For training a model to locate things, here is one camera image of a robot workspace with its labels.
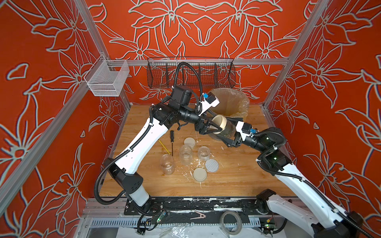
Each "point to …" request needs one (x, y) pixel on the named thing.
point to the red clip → (201, 215)
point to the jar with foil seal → (167, 164)
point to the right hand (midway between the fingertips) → (221, 124)
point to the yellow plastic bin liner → (232, 102)
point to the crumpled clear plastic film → (177, 231)
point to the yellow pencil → (168, 152)
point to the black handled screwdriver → (171, 136)
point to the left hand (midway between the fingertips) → (217, 121)
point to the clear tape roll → (239, 223)
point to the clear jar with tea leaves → (186, 154)
